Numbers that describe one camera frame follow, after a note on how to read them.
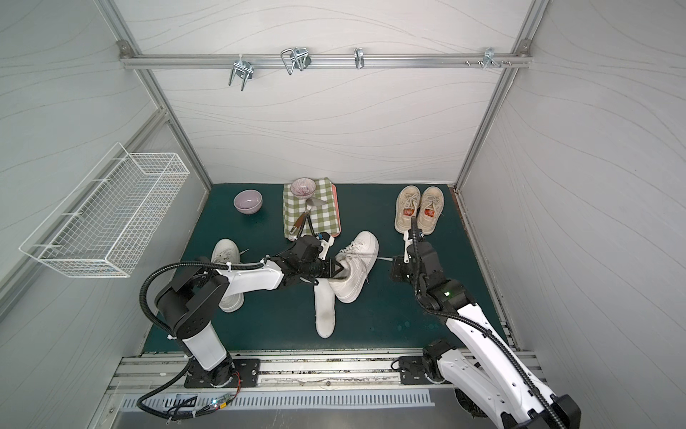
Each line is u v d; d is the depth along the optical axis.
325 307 0.84
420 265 0.55
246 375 0.73
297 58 0.77
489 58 0.76
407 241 0.69
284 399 0.70
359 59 0.78
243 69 0.78
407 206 1.02
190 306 0.47
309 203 1.13
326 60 0.78
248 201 1.11
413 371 0.74
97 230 0.66
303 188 1.17
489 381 0.53
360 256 0.84
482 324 0.47
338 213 1.11
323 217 1.08
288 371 0.75
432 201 1.05
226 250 0.92
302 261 0.72
